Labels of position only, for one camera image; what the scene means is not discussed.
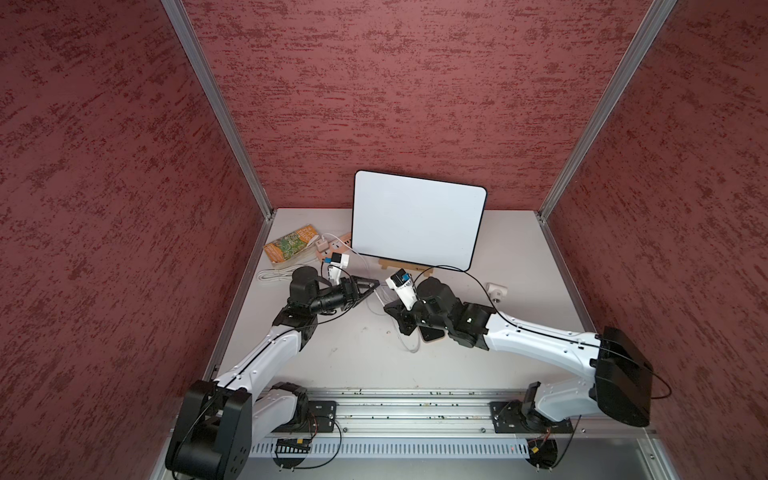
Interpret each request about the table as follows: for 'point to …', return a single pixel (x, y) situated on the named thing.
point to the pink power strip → (337, 245)
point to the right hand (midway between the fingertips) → (387, 314)
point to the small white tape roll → (496, 291)
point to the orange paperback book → (281, 250)
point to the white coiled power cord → (271, 274)
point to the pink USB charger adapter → (322, 245)
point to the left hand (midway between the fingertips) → (376, 291)
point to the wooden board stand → (425, 269)
